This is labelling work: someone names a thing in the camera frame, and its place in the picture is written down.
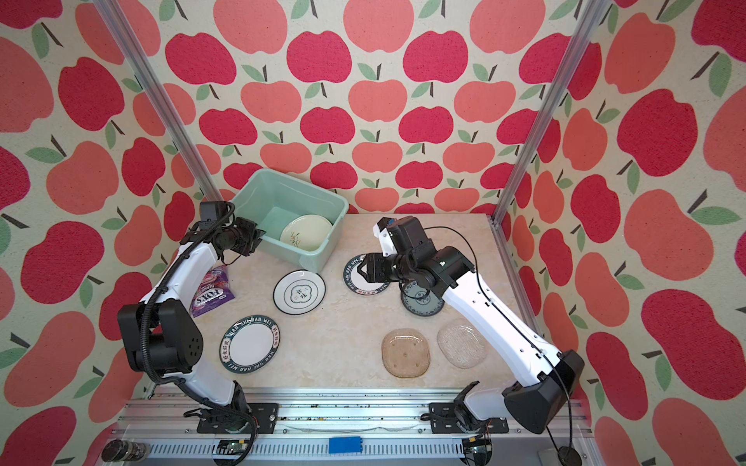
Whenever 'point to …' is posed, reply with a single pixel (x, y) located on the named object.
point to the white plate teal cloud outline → (299, 291)
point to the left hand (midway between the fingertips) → (269, 229)
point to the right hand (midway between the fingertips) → (366, 273)
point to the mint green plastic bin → (270, 200)
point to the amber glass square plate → (405, 352)
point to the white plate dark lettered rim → (347, 275)
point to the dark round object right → (569, 456)
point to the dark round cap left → (118, 449)
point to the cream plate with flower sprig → (308, 231)
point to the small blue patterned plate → (419, 301)
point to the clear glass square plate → (460, 344)
